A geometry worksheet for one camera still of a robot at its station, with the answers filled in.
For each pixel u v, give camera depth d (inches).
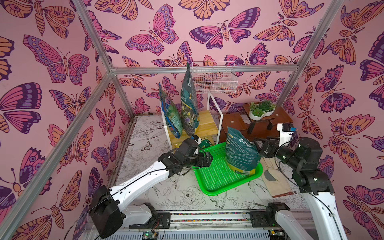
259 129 40.6
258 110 32.5
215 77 37.3
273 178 34.2
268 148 22.9
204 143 37.3
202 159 26.1
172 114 28.3
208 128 33.7
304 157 18.7
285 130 21.7
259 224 28.6
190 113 28.7
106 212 15.3
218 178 34.5
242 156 29.9
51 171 20.9
